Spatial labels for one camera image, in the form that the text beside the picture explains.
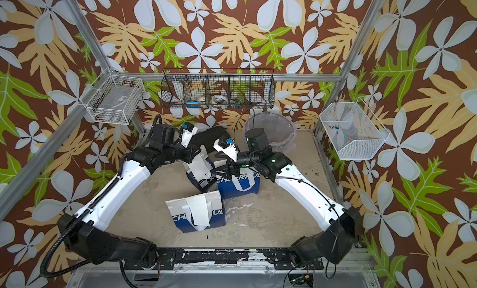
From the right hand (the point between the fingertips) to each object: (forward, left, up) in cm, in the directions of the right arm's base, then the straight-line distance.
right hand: (214, 162), depth 67 cm
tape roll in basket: (+44, +1, -4) cm, 44 cm away
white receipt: (-15, +5, -11) cm, 19 cm away
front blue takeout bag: (-15, +13, -15) cm, 25 cm away
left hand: (+10, +7, -3) cm, 12 cm away
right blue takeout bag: (0, -12, -17) cm, 21 cm away
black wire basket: (+48, +2, 0) cm, 48 cm away
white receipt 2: (+6, +8, -12) cm, 16 cm away
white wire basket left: (+33, +49, +4) cm, 60 cm away
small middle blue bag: (+1, +9, -23) cm, 25 cm away
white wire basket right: (+21, -63, -6) cm, 66 cm away
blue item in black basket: (+36, +14, 0) cm, 38 cm away
